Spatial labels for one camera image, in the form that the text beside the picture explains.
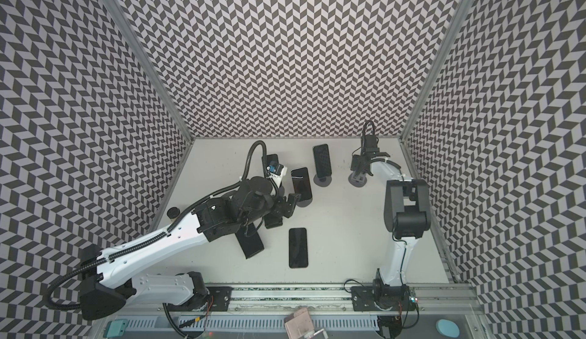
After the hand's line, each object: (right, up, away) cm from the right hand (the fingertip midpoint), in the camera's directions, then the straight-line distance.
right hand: (360, 168), depth 99 cm
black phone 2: (-26, -5, -11) cm, 29 cm away
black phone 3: (-17, +4, +2) cm, 17 cm away
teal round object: (+19, -47, -31) cm, 59 cm away
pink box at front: (-27, -43, -34) cm, 61 cm away
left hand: (-30, -6, -30) cm, 43 cm away
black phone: (-38, +5, -6) cm, 39 cm away
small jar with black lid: (-72, -15, -18) cm, 76 cm away
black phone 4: (-44, -24, -20) cm, 54 cm away
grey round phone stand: (-1, -5, -2) cm, 6 cm away
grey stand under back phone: (-17, -6, +4) cm, 18 cm away
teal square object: (-80, -45, -34) cm, 98 cm away
